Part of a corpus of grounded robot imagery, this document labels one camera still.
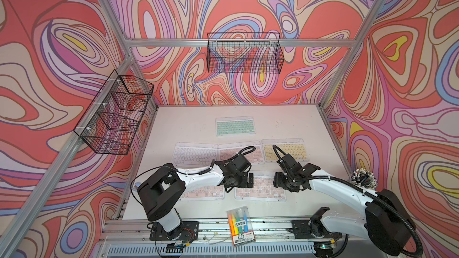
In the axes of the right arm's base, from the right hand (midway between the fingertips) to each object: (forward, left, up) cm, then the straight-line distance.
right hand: (281, 189), depth 84 cm
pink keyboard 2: (0, +8, 0) cm, 8 cm away
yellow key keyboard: (+23, -13, 0) cm, 27 cm away
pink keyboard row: (+22, +25, 0) cm, 33 cm away
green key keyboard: (+40, +20, 0) cm, 45 cm away
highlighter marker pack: (-15, +20, +1) cm, 25 cm away
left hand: (+2, +15, +2) cm, 15 cm away
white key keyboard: (+20, +43, +1) cm, 48 cm away
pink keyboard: (0, +36, 0) cm, 36 cm away
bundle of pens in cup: (-2, -31, +14) cm, 34 cm away
